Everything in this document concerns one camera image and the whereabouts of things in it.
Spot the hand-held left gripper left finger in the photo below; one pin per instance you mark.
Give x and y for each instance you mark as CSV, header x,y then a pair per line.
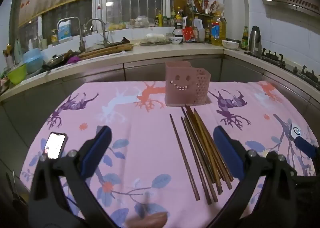
x,y
98,148

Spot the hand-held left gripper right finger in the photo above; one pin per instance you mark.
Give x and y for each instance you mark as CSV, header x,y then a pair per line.
x,y
227,148

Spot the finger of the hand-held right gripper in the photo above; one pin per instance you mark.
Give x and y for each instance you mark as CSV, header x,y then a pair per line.
x,y
303,146

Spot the pile of wooden chopsticks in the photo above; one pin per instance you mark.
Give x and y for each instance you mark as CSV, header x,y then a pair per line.
x,y
200,148

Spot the pink plastic utensil holder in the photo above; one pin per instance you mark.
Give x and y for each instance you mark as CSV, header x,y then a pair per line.
x,y
180,93

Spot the small white square device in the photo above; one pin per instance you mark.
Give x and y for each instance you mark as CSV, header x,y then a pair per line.
x,y
296,131

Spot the smartphone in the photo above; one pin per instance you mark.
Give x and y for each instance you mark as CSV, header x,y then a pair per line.
x,y
55,144

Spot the pink printed tablecloth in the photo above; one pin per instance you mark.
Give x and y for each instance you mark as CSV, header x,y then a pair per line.
x,y
140,130

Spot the gas stove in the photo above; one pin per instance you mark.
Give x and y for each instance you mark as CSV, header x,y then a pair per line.
x,y
287,62

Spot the brown rounded object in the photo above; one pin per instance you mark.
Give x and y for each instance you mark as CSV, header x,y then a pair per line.
x,y
147,221

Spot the purple cloth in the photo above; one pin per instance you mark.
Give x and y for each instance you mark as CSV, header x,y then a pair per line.
x,y
72,59

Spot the dark cooking pan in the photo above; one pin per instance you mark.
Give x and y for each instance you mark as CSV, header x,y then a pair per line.
x,y
56,59

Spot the wooden cutting board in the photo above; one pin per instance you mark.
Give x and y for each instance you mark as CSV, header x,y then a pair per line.
x,y
107,49

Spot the plain white bowl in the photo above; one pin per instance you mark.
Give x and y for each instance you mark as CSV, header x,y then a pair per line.
x,y
230,44

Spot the green plastic bowl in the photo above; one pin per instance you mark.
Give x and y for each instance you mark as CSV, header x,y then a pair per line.
x,y
17,74

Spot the blue lidded plastic container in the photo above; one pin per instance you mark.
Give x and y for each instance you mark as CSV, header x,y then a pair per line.
x,y
32,59

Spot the green glass sauce bottle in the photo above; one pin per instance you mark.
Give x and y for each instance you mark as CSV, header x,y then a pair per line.
x,y
245,38

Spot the steel thermos jug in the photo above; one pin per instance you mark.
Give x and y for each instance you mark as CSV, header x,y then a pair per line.
x,y
255,39

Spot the steel kitchen faucet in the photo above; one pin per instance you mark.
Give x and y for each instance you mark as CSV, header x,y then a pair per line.
x,y
79,33
103,30

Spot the large cooking oil bottle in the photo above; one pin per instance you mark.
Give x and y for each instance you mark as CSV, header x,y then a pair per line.
x,y
217,29

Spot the blue patterned white bowl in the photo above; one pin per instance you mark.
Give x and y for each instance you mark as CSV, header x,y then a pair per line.
x,y
175,40

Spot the red seasoning packet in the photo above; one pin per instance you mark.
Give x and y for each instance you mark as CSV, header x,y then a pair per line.
x,y
188,33

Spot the blue label detergent jug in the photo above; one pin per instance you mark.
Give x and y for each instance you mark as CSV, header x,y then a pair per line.
x,y
65,30

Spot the white plastic jug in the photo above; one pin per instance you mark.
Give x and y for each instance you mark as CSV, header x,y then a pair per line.
x,y
198,27

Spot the white plastic bag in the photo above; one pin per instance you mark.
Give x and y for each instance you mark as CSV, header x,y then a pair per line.
x,y
155,37

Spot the dark sauce bottle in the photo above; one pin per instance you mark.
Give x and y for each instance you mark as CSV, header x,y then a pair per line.
x,y
178,27

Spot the yellow squeeze bottle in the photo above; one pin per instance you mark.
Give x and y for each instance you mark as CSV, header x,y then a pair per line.
x,y
159,19

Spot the rack of seasoning packets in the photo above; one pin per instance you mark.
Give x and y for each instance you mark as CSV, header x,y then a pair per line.
x,y
202,3

